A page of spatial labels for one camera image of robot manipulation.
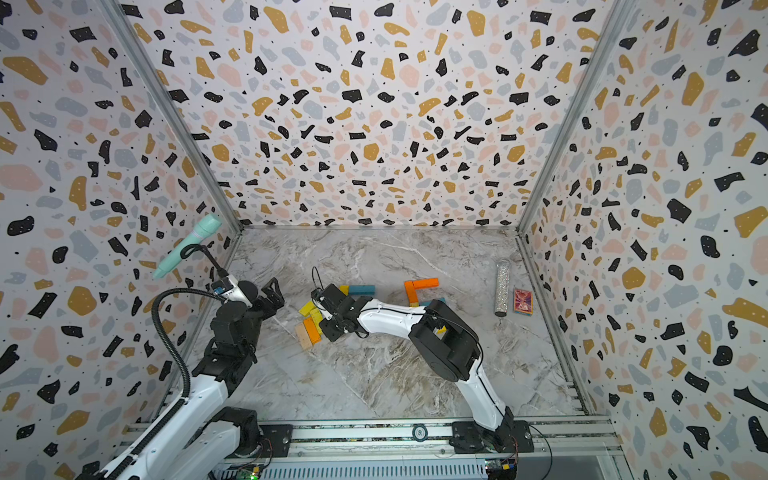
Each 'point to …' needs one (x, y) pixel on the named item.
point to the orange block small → (313, 332)
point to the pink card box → (524, 302)
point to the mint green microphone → (205, 229)
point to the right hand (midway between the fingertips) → (332, 326)
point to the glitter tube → (502, 288)
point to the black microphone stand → (223, 273)
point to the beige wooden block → (303, 336)
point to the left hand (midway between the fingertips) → (267, 287)
